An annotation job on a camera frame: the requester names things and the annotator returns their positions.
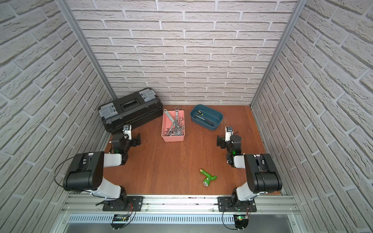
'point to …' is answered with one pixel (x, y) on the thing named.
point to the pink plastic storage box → (173, 126)
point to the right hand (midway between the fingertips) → (227, 135)
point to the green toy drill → (206, 182)
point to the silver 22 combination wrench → (177, 108)
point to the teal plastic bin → (208, 117)
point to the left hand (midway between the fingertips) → (133, 130)
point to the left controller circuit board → (119, 221)
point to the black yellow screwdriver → (202, 114)
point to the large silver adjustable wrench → (173, 119)
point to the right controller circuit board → (241, 221)
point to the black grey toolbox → (136, 109)
